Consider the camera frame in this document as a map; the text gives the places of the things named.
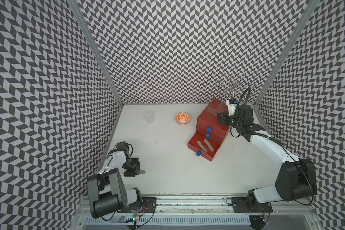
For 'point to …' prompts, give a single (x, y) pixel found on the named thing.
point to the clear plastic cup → (148, 115)
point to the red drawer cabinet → (208, 117)
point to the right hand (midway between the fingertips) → (217, 117)
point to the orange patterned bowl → (182, 118)
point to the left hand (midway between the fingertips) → (139, 169)
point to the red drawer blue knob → (210, 129)
